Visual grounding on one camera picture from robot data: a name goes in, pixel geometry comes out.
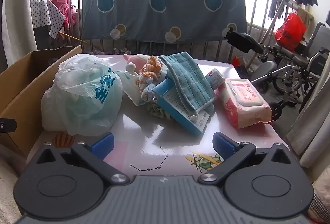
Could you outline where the brown cardboard box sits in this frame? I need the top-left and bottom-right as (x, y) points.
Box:
(0, 45), (83, 157)

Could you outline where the red plastic bag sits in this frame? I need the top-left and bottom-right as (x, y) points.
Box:
(274, 13), (307, 52)

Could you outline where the dark grey cloth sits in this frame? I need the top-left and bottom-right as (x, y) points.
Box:
(35, 25), (61, 50)

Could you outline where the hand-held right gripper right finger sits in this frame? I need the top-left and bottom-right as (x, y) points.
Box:
(197, 132), (293, 186)

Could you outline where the beige hanging cloth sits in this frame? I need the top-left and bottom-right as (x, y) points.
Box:
(296, 6), (314, 24)

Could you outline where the blue printed blanket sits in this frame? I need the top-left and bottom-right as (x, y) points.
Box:
(82, 0), (248, 42)

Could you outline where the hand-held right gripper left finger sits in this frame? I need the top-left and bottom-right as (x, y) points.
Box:
(36, 132), (130, 186)

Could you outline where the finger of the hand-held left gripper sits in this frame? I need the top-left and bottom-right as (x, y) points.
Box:
(0, 118), (17, 133)

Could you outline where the blue white wet wipes packet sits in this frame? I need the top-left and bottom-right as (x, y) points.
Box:
(205, 68), (226, 90)

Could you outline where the white plastic bag blue print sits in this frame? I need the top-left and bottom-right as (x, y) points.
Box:
(41, 53), (124, 137)

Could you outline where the blue white carton box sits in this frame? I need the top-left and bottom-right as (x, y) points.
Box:
(151, 77), (210, 136)

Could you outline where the white curtain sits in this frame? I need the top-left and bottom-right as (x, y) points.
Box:
(1, 0), (38, 62)

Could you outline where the white polka dot cloth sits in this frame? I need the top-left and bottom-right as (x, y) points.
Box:
(29, 0), (65, 39)

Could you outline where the wheelchair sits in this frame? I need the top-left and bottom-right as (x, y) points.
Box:
(223, 21), (330, 121)

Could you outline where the teal packet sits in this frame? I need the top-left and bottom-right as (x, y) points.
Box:
(158, 52), (216, 114)

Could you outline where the pink wet wipes pack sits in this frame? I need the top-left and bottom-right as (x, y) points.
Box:
(214, 78), (272, 129)

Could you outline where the patterned cushion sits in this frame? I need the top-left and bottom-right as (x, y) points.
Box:
(308, 171), (330, 218)

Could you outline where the pink plush doll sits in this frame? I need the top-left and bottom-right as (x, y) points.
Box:
(115, 53), (150, 106)

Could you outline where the yellow stick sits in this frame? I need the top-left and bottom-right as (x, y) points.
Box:
(59, 32), (91, 45)

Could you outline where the beige curtain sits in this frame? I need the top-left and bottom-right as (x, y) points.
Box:
(286, 74), (330, 175)

